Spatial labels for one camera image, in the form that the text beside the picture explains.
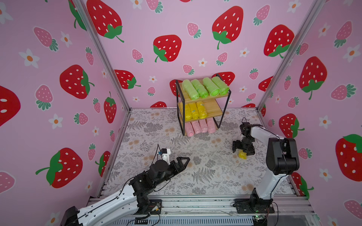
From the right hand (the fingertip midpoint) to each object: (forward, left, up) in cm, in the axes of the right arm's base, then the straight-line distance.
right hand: (242, 153), depth 93 cm
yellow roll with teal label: (+18, +29, +21) cm, 40 cm away
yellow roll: (+15, +38, +20) cm, 46 cm away
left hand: (-16, +36, +17) cm, 42 cm away
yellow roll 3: (-2, +1, +2) cm, 3 cm away
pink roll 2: (+18, +32, +4) cm, 36 cm away
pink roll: (+13, +37, +6) cm, 40 cm away
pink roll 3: (+19, +26, +4) cm, 33 cm away
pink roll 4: (+20, +21, +4) cm, 29 cm away
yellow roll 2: (+18, +34, +21) cm, 44 cm away
